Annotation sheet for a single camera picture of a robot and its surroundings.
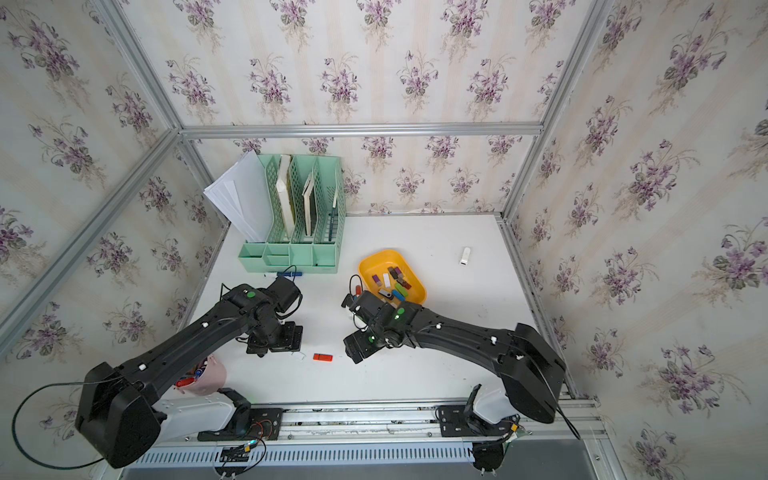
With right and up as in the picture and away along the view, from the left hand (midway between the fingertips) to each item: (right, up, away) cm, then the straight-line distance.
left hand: (292, 350), depth 77 cm
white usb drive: (+25, +15, +24) cm, 38 cm away
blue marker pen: (-9, +18, +24) cm, 31 cm away
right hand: (+18, +1, +1) cm, 19 cm away
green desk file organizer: (-1, +42, +22) cm, 48 cm away
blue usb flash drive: (+29, +11, +19) cm, 37 cm away
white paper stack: (-22, +44, +18) cm, 53 cm away
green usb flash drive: (+30, +12, +21) cm, 39 cm away
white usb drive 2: (0, -4, +7) cm, 8 cm away
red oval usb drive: (+16, +12, +21) cm, 29 cm away
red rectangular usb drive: (+6, -5, +7) cm, 11 cm away
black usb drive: (+27, +18, +25) cm, 41 cm away
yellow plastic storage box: (+22, +21, +24) cm, 39 cm away
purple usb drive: (+22, +16, +22) cm, 35 cm away
